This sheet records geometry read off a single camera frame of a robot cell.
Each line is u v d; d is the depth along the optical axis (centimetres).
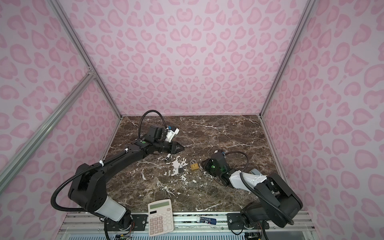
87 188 43
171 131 77
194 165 92
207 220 72
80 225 74
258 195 43
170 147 74
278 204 42
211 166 77
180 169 91
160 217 73
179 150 80
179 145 79
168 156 96
